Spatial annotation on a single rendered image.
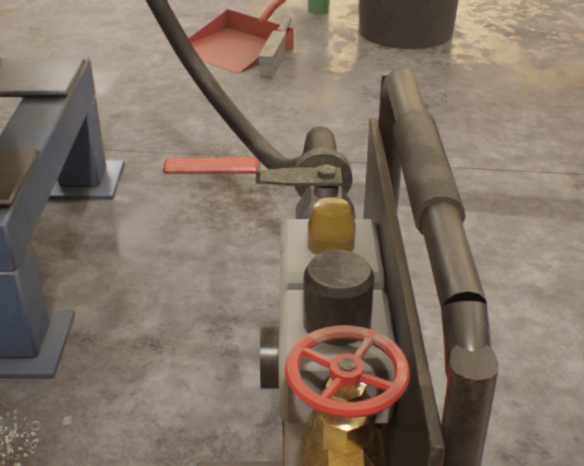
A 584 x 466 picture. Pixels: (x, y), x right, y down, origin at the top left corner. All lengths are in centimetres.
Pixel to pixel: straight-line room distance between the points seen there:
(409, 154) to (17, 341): 81
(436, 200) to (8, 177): 79
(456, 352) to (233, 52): 185
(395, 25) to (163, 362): 130
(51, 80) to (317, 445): 106
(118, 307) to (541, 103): 114
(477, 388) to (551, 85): 174
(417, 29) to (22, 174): 132
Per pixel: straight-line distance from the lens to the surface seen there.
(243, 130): 125
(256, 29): 232
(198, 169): 71
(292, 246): 64
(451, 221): 49
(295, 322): 57
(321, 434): 51
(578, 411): 121
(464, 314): 43
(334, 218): 62
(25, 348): 125
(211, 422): 114
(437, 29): 227
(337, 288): 53
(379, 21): 226
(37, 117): 138
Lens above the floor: 84
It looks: 35 degrees down
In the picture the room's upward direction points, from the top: straight up
